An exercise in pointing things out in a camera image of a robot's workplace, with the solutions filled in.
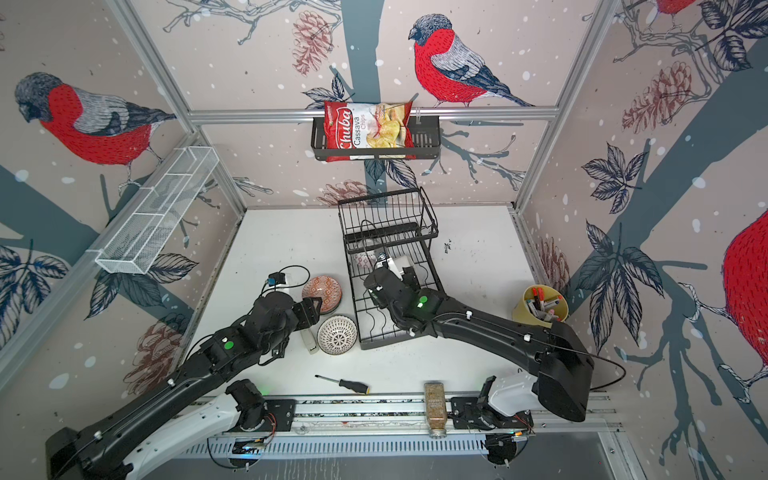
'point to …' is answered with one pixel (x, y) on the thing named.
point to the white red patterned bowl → (362, 263)
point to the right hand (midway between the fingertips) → (384, 282)
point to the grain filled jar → (436, 409)
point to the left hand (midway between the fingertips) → (314, 303)
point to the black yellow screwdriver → (356, 387)
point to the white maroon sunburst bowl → (337, 334)
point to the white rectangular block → (310, 341)
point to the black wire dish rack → (400, 224)
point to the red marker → (540, 292)
